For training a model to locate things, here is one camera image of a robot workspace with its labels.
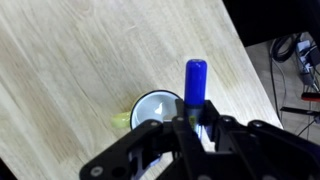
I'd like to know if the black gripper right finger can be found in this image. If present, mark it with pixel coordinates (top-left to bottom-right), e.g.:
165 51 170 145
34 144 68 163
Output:
202 99 320 180

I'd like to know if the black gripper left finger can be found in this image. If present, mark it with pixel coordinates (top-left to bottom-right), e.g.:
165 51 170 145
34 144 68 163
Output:
79 98 210 180

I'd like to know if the yellow enamel mug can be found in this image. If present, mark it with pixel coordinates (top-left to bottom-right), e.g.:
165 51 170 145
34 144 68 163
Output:
110 89 184 134

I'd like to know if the blue marker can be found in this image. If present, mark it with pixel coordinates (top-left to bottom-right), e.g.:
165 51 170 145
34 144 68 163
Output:
183 58 209 138

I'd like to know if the red and black tool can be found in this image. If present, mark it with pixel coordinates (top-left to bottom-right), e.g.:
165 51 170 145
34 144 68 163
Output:
300 91 320 103

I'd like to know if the white power strip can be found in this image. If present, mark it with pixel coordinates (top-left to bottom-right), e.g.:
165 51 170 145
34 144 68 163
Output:
294 39 320 86

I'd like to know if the thin black cable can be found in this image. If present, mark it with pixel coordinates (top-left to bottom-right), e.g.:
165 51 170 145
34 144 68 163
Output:
268 49 288 126

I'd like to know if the black coiled cable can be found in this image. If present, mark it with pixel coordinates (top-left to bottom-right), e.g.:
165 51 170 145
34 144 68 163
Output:
269 32 302 64

